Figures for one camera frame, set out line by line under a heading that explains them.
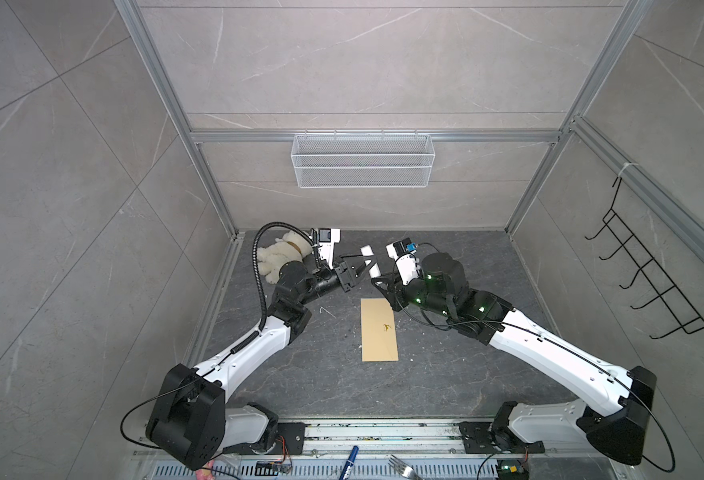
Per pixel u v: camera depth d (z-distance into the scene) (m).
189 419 0.40
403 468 0.69
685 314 0.59
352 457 0.70
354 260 0.64
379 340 0.90
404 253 0.58
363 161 1.01
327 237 0.62
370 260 0.66
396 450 0.73
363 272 0.66
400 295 0.60
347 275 0.61
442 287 0.51
